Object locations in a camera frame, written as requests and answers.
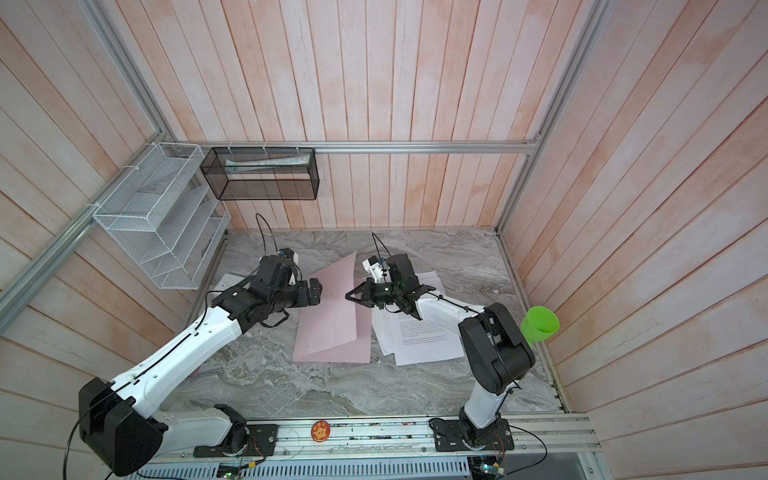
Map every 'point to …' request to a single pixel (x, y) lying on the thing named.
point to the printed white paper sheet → (413, 340)
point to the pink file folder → (338, 329)
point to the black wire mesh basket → (262, 173)
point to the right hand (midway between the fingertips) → (346, 297)
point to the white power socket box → (227, 281)
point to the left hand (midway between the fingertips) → (307, 294)
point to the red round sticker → (320, 431)
